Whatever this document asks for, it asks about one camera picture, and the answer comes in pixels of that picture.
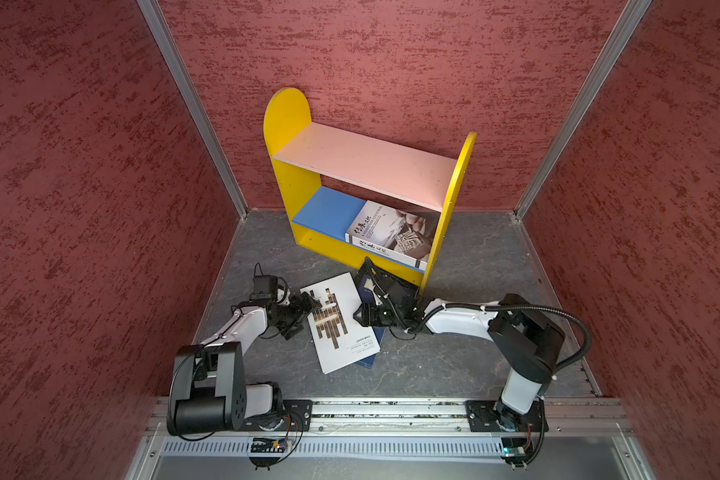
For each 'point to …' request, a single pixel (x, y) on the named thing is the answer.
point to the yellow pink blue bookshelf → (355, 198)
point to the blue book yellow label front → (369, 362)
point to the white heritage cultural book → (403, 236)
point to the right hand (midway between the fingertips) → (359, 323)
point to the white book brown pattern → (339, 339)
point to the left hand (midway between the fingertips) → (314, 319)
